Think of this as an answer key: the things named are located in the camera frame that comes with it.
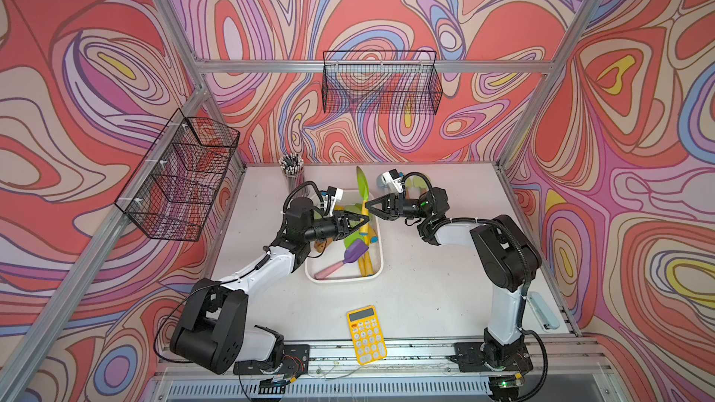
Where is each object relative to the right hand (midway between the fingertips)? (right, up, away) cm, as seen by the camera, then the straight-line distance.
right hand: (367, 214), depth 78 cm
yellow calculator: (0, -34, -2) cm, 34 cm away
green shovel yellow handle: (-1, +6, +1) cm, 7 cm away
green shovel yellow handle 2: (0, -17, +9) cm, 20 cm away
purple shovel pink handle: (-4, -14, +15) cm, 21 cm away
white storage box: (-14, -15, +16) cm, 25 cm away
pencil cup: (-26, +16, +18) cm, 36 cm away
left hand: (+1, -3, -3) cm, 4 cm away
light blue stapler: (+51, -29, -1) cm, 59 cm away
